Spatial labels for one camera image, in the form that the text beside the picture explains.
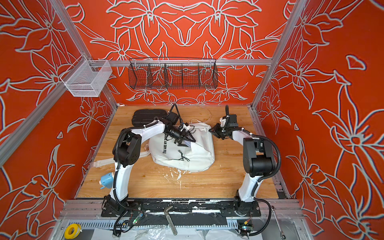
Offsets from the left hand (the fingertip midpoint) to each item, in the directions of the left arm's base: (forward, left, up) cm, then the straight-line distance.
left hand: (192, 142), depth 87 cm
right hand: (+12, -11, -1) cm, 16 cm away
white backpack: (-6, +15, -4) cm, 17 cm away
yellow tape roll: (-45, +51, -10) cm, 69 cm away
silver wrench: (-40, -44, -10) cm, 60 cm away
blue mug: (-24, +43, -3) cm, 50 cm away
